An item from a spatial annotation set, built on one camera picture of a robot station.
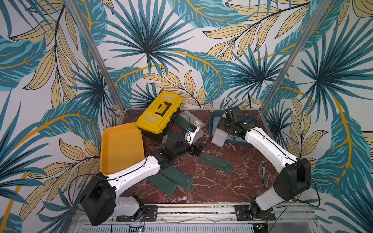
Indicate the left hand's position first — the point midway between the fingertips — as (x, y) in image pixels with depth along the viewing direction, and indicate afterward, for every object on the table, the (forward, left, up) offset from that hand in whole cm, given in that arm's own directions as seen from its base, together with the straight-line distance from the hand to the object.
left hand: (199, 140), depth 76 cm
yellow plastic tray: (+7, +49, -19) cm, 53 cm away
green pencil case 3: (-2, -13, -21) cm, 24 cm away
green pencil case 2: (-12, +11, -22) cm, 27 cm away
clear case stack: (+5, -12, -4) cm, 13 cm away
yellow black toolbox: (+16, +26, -5) cm, 31 cm away
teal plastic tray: (+31, -14, -16) cm, 37 cm away
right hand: (+13, -14, -2) cm, 19 cm away
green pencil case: (-16, +19, -21) cm, 33 cm away
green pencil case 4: (+29, +10, -22) cm, 38 cm away
